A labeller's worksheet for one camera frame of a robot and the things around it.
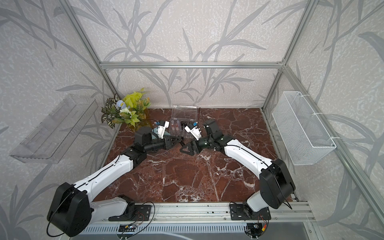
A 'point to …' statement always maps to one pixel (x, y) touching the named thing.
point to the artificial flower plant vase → (130, 109)
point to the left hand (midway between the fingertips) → (179, 138)
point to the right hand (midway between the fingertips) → (185, 146)
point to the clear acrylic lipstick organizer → (182, 116)
